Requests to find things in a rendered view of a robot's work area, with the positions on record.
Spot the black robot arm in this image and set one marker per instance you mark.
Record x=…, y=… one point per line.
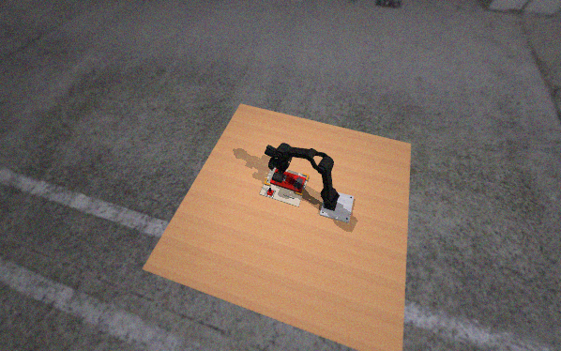
x=284, y=152

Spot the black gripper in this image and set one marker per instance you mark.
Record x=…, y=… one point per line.
x=279, y=176

